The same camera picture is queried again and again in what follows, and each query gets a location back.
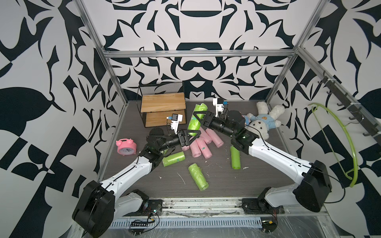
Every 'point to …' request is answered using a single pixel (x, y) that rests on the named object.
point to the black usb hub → (139, 224)
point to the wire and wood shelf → (157, 102)
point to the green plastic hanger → (340, 139)
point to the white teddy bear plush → (260, 124)
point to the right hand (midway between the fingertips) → (195, 112)
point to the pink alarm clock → (126, 147)
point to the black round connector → (268, 226)
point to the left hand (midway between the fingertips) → (197, 129)
